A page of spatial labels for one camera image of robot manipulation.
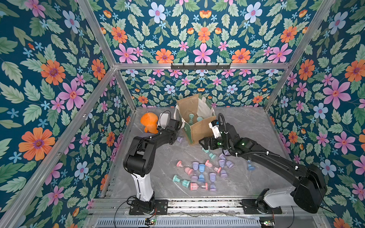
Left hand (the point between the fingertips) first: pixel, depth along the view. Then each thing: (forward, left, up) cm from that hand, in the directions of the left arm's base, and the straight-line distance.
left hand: (178, 132), depth 100 cm
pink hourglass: (-28, -6, -1) cm, 28 cm away
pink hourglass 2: (-29, -23, -1) cm, 37 cm away
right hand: (-16, -18, +16) cm, 29 cm away
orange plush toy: (+9, +20, +4) cm, 22 cm away
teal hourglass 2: (-20, -21, 0) cm, 30 cm away
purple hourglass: (-7, -1, +1) cm, 7 cm away
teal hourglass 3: (-35, -3, -1) cm, 35 cm away
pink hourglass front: (-37, -9, -1) cm, 38 cm away
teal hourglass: (+10, -10, -1) cm, 14 cm away
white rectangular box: (+10, +11, +3) cm, 15 cm away
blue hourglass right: (-29, -43, -1) cm, 52 cm away
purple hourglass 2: (-25, -10, -1) cm, 27 cm away
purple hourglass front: (-32, -20, -2) cm, 38 cm away
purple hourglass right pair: (-26, -31, -1) cm, 40 cm away
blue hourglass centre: (-33, -13, -2) cm, 35 cm away
